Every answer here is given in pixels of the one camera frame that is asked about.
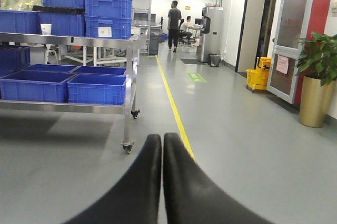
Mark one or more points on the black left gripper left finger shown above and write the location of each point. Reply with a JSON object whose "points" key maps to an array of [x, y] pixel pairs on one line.
{"points": [[142, 187]]}

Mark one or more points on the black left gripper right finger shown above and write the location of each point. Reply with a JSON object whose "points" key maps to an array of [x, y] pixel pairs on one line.
{"points": [[184, 192]]}

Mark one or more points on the dark floor mat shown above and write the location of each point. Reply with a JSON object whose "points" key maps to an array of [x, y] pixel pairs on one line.
{"points": [[193, 61]]}

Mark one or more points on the black mesh trash basket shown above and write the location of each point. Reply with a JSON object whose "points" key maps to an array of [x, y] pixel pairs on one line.
{"points": [[215, 60]]}

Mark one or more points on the yellow mop bucket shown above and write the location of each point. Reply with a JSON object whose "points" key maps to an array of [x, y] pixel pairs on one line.
{"points": [[259, 76]]}

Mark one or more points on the dark grey waste bin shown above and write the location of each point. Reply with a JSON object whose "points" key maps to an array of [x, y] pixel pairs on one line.
{"points": [[153, 44]]}

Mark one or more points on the blue plastic bin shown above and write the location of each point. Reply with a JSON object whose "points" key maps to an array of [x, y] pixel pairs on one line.
{"points": [[165, 37]]}

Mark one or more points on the steel cart on castors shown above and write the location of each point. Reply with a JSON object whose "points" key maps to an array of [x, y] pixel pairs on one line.
{"points": [[79, 41]]}

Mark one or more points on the pink paper sheet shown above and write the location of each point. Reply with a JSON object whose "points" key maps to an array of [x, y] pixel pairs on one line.
{"points": [[282, 64]]}

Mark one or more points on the potted plant in gold pot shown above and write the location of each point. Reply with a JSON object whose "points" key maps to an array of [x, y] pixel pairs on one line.
{"points": [[316, 97]]}

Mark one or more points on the steel water dispenser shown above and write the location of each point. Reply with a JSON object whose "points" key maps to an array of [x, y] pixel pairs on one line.
{"points": [[210, 32]]}

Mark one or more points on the white stool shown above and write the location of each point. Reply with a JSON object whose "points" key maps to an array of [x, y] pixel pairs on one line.
{"points": [[50, 53]]}

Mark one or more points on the person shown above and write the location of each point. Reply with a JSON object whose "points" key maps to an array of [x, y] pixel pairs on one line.
{"points": [[174, 21], [185, 28]]}

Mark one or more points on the white paper cup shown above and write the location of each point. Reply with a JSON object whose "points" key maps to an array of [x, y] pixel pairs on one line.
{"points": [[45, 29]]}

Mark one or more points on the group of blue bins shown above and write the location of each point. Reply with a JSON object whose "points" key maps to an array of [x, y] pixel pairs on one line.
{"points": [[108, 3]]}

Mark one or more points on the white frame table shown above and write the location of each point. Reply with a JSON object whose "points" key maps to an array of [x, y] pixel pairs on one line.
{"points": [[89, 55]]}

